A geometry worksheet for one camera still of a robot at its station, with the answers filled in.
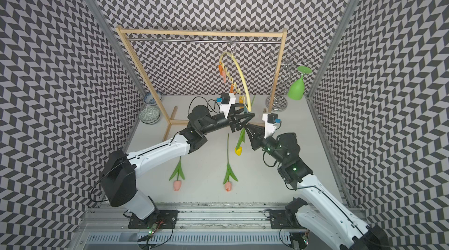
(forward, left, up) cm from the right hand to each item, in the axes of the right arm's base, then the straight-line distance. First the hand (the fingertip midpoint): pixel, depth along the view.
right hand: (245, 129), depth 70 cm
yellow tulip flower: (-1, +2, -6) cm, 6 cm away
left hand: (+3, -2, +8) cm, 9 cm away
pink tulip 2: (-13, +32, -25) cm, 43 cm away
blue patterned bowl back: (+41, +62, -24) cm, 78 cm away
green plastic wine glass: (+26, -27, -3) cm, 38 cm away
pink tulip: (-7, +7, -27) cm, 29 cm away
